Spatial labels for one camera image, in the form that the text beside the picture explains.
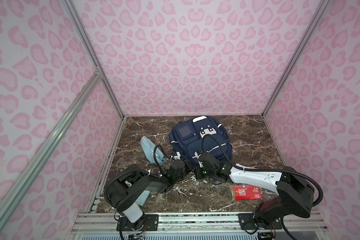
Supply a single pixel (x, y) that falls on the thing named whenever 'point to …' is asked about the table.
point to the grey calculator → (142, 199)
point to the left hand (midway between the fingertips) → (196, 161)
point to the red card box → (245, 192)
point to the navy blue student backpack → (192, 138)
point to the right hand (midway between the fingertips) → (193, 171)
